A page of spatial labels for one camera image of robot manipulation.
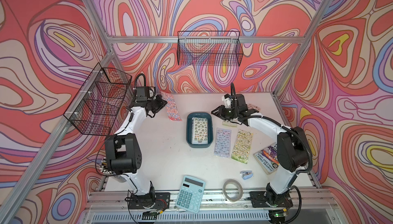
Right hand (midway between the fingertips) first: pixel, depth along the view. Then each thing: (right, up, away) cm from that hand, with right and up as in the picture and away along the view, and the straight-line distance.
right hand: (213, 116), depth 89 cm
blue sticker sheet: (+6, -17, +4) cm, 18 cm away
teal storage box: (-1, -9, +6) cm, 11 cm away
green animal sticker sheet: (+18, -19, +2) cm, 26 cm away
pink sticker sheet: (+31, +6, +22) cm, 39 cm away
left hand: (-26, +9, 0) cm, 28 cm away
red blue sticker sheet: (-24, +2, 0) cm, 24 cm away
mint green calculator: (-13, -38, -16) cm, 43 cm away
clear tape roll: (+12, -35, -15) cm, 39 cm away
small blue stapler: (+17, -31, -9) cm, 37 cm away
